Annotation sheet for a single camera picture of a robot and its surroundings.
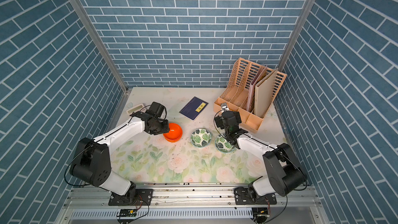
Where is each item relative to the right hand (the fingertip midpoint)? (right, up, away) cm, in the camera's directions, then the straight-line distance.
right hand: (227, 114), depth 91 cm
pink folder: (+14, +8, +1) cm, 16 cm away
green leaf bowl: (-16, -15, +3) cm, 22 cm away
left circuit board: (-50, -45, -19) cm, 70 cm away
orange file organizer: (+10, +12, +29) cm, 32 cm away
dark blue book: (-22, +3, +18) cm, 29 cm away
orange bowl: (-31, -12, -1) cm, 34 cm away
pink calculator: (-58, +3, +14) cm, 60 cm away
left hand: (-33, -9, -2) cm, 35 cm away
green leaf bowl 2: (-3, -18, 0) cm, 19 cm away
